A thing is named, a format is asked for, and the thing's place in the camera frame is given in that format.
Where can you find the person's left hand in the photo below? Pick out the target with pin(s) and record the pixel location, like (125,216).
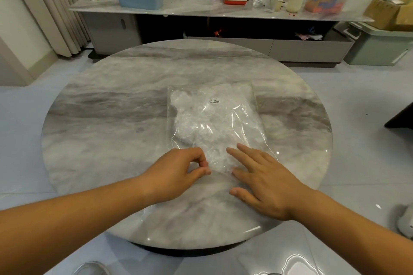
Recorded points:
(169,178)

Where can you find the clear bag of caps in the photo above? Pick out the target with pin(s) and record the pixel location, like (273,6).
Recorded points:
(206,120)

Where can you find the person's left forearm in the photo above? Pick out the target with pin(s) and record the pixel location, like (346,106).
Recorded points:
(64,230)

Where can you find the person's right hand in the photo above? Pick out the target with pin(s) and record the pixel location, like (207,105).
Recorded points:
(274,188)

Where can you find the beige curtain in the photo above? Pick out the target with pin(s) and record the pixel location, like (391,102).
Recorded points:
(45,7)

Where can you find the green storage bin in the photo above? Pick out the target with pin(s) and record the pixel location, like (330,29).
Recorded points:
(381,44)

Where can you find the person's right forearm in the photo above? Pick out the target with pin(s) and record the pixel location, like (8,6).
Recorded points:
(361,236)

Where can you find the small white cup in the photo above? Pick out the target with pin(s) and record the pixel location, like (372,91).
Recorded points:
(277,4)

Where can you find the long grey low cabinet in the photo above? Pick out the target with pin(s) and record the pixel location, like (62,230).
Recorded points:
(110,30)

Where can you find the brown cardboard box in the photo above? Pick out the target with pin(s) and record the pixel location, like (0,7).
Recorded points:
(387,12)

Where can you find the black table base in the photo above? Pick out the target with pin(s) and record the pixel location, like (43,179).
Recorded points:
(193,249)

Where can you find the clear plastic bag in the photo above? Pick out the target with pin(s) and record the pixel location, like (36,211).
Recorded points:
(258,126)

